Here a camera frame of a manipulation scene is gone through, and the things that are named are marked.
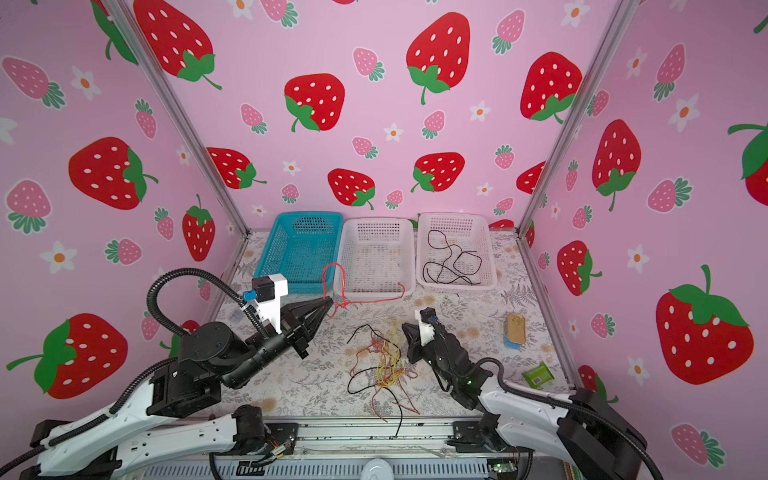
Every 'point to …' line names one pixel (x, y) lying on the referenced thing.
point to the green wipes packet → (538, 376)
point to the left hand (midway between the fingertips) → (329, 299)
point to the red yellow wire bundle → (381, 360)
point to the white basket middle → (375, 259)
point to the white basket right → (454, 253)
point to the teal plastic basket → (303, 246)
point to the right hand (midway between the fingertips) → (404, 325)
